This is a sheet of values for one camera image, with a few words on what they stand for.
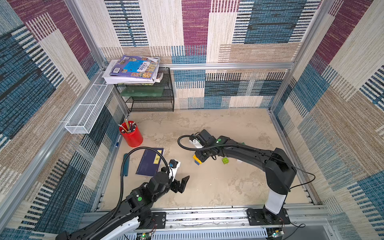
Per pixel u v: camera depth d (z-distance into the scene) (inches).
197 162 36.1
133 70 31.3
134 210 20.6
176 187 26.5
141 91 37.9
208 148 24.3
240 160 22.5
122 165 37.1
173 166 25.6
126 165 37.1
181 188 27.0
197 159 30.6
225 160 36.1
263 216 25.7
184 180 28.0
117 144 42.2
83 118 28.1
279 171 18.0
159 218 29.2
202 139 27.0
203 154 29.5
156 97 45.2
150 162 36.1
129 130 36.6
